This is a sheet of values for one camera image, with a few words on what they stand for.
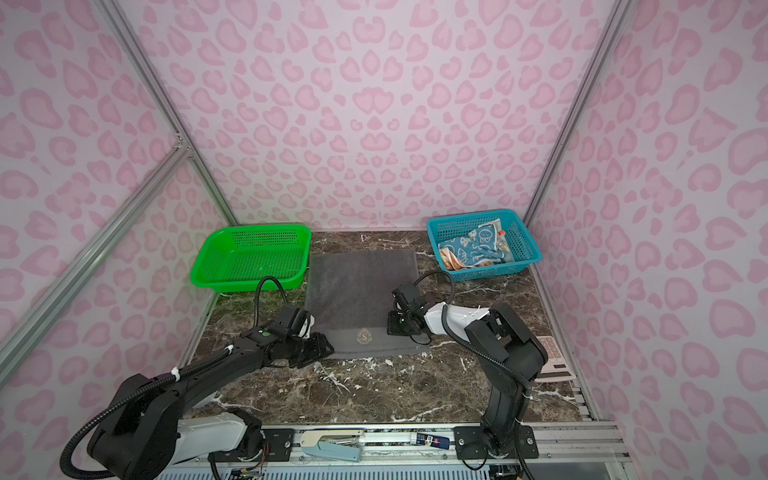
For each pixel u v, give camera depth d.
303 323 0.73
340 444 0.72
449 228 1.14
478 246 1.10
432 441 0.72
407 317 0.72
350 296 0.99
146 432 0.41
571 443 0.74
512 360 0.48
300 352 0.73
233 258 1.12
